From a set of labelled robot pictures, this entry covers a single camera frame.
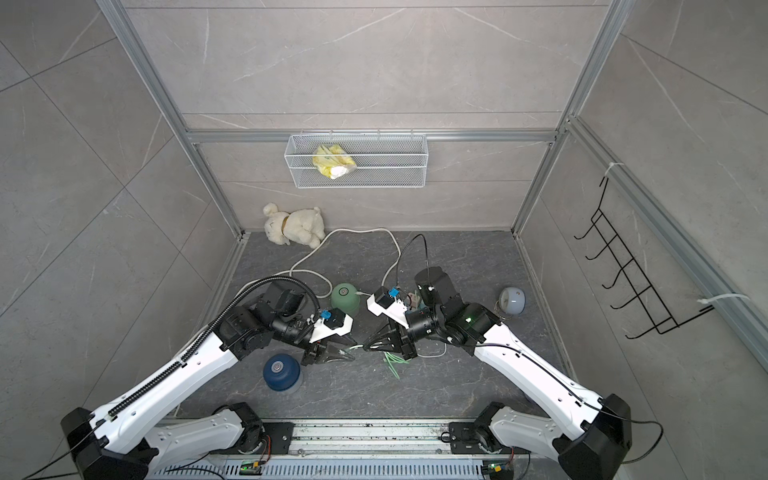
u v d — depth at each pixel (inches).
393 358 31.6
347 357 23.7
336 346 23.4
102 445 14.8
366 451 28.7
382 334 22.7
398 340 22.0
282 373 29.2
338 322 20.9
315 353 22.0
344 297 34.6
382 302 21.2
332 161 33.5
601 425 15.1
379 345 23.6
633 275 26.4
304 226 43.2
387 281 40.9
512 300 35.6
